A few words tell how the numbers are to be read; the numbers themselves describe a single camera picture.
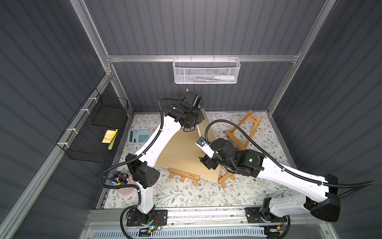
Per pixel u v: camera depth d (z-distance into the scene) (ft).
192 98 1.86
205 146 1.86
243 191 2.71
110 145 2.26
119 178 2.42
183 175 2.83
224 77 2.97
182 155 3.02
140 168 1.47
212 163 1.96
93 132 2.43
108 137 2.42
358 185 1.27
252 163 1.52
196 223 2.39
